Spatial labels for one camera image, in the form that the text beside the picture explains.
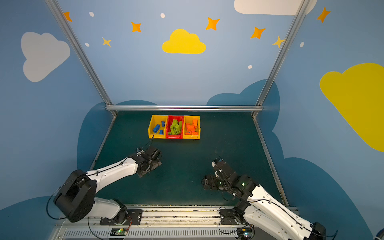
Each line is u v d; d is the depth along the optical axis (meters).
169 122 1.10
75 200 0.42
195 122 1.09
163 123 1.14
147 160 0.69
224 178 0.57
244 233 0.71
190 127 1.08
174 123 1.09
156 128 1.10
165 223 0.74
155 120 1.12
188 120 1.10
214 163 0.72
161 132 1.08
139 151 0.80
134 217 0.75
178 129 1.05
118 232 0.71
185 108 1.24
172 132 1.05
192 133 1.05
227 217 0.75
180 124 1.10
